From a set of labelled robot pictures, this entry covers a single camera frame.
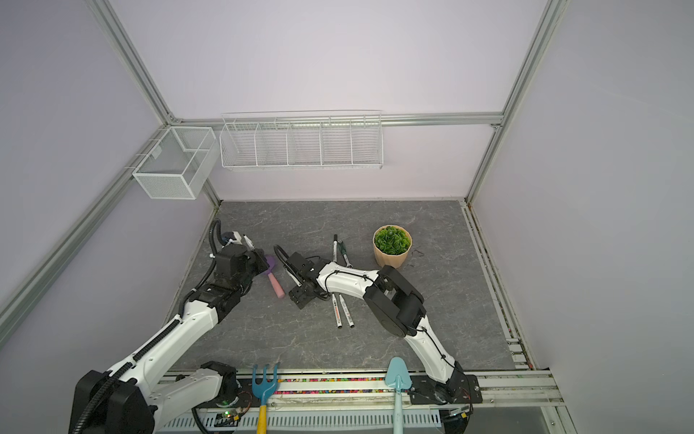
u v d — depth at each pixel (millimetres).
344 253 1021
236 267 632
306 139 1001
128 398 384
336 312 884
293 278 761
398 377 743
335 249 1048
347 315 868
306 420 708
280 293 912
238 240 737
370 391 754
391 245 913
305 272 722
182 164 999
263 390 738
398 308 532
